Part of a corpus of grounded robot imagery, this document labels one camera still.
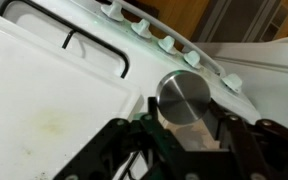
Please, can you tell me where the white plastic cutting board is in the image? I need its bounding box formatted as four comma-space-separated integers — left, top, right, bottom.
0, 21, 145, 180

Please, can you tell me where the black stove grate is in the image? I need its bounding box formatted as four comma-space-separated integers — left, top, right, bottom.
0, 0, 131, 79

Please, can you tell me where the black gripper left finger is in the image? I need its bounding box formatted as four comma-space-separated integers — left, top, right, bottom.
52, 96, 185, 180

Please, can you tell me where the white stove knob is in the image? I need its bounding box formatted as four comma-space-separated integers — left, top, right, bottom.
130, 18, 153, 39
221, 73, 244, 94
183, 50, 203, 70
100, 0, 126, 23
157, 35, 178, 55

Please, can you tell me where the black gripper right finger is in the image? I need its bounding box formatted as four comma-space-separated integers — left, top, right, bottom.
205, 99, 288, 180

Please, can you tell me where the white gas stove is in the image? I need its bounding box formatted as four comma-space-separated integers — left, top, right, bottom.
0, 0, 262, 180

